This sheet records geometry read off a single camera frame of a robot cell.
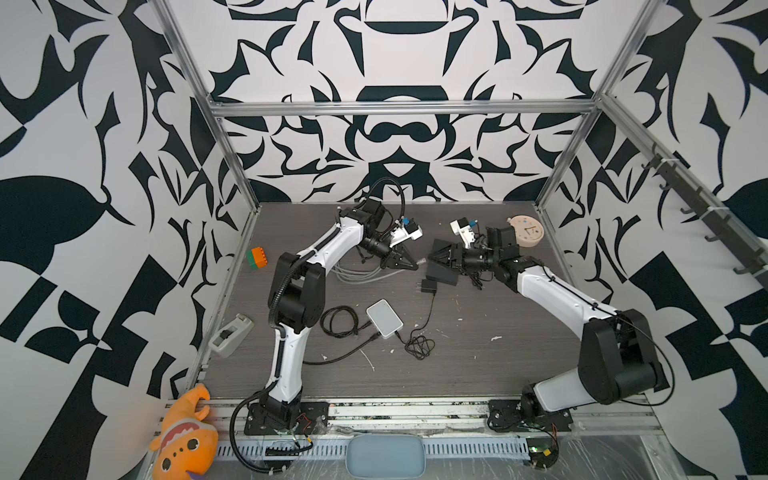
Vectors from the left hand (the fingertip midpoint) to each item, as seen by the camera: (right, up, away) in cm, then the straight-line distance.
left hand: (416, 263), depth 85 cm
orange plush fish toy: (-50, -36, -21) cm, 65 cm away
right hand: (+4, +2, -5) cm, 7 cm away
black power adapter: (+13, 0, -11) cm, 17 cm away
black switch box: (+6, -2, -6) cm, 9 cm away
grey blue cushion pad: (-9, -42, -17) cm, 46 cm away
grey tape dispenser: (-51, -21, -2) cm, 55 cm away
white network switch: (-9, -17, +5) cm, 20 cm away
